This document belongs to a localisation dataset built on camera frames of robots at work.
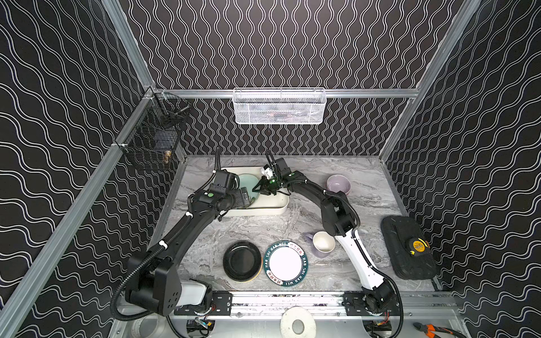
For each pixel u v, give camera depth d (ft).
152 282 1.34
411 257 2.57
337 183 3.37
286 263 2.76
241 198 2.50
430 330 2.26
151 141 3.10
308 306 2.51
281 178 2.84
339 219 2.18
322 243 2.86
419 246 2.57
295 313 2.40
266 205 3.17
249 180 3.28
